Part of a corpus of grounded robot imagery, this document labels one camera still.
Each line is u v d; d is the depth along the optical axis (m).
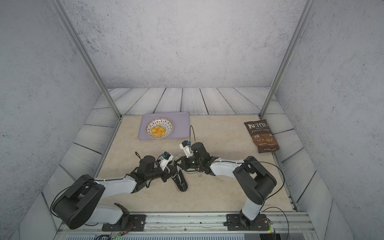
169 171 0.77
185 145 0.79
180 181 0.85
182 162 0.79
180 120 1.17
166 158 0.76
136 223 0.73
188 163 0.77
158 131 1.08
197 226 0.73
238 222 0.72
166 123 1.15
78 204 0.43
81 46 0.83
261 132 1.08
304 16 0.73
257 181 0.46
